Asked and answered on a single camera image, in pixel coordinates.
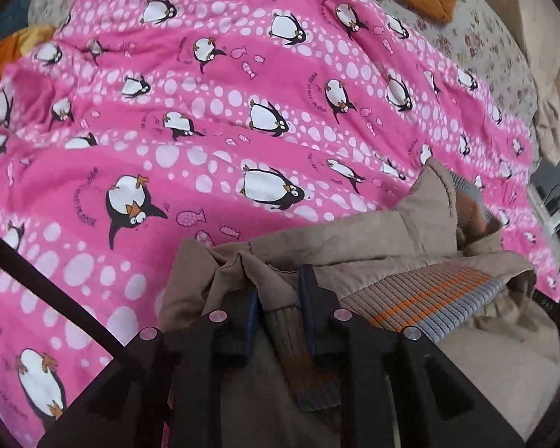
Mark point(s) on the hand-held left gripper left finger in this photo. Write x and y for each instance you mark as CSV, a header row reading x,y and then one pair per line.
x,y
254,319

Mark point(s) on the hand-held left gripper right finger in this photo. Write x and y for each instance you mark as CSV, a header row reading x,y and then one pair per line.
x,y
308,308

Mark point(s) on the beige zip jacket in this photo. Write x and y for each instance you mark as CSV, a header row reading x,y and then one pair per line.
x,y
448,289

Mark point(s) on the pink penguin print blanket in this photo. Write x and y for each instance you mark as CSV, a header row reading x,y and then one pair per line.
x,y
214,126

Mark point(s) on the floral quilt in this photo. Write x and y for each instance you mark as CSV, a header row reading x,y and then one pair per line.
x,y
485,46

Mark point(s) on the beige fabric bundle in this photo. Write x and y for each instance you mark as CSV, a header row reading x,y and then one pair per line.
x,y
548,56

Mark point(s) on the orange cloth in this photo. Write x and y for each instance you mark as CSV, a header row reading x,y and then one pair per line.
x,y
14,51

